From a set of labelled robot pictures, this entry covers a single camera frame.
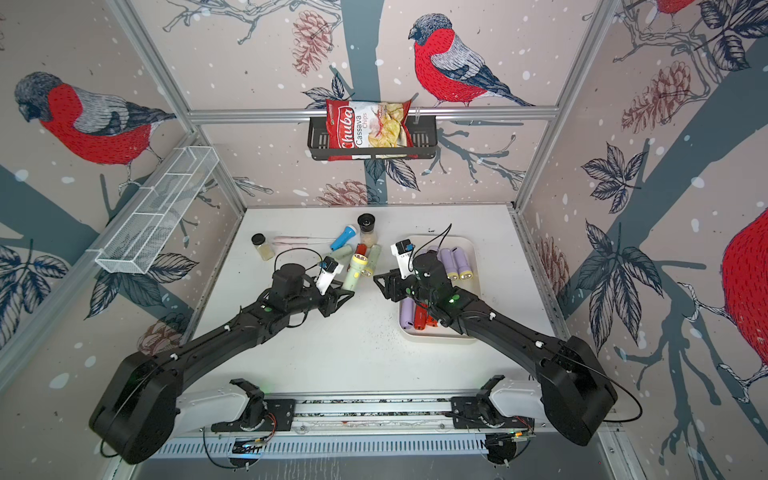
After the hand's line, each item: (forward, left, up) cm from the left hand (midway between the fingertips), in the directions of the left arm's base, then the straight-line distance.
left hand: (352, 284), depth 82 cm
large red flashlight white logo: (-6, -23, -11) cm, 26 cm away
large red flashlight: (-4, -20, -12) cm, 23 cm away
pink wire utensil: (+27, +25, -13) cm, 39 cm away
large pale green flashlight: (+3, -2, +7) cm, 8 cm away
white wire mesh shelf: (+12, +52, +16) cm, 56 cm away
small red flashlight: (+22, 0, -14) cm, 26 cm away
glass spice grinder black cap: (+25, -2, -9) cm, 26 cm away
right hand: (+1, -8, +3) cm, 9 cm away
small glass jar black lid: (+21, +35, -6) cm, 41 cm away
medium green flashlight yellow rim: (+20, +7, -14) cm, 25 cm away
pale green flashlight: (+19, -5, -13) cm, 24 cm away
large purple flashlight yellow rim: (-3, -16, -11) cm, 19 cm away
